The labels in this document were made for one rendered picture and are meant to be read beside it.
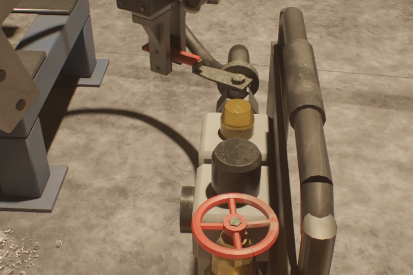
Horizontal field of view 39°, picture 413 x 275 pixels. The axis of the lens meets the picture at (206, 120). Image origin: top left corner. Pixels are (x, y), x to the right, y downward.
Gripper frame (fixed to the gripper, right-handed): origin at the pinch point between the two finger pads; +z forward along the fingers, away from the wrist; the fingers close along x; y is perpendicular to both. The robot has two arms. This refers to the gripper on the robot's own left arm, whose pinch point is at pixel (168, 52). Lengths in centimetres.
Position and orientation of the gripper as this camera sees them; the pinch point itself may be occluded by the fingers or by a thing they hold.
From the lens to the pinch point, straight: 76.6
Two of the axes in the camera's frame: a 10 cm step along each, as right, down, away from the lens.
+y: 8.5, 3.1, -4.3
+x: 5.3, -4.9, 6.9
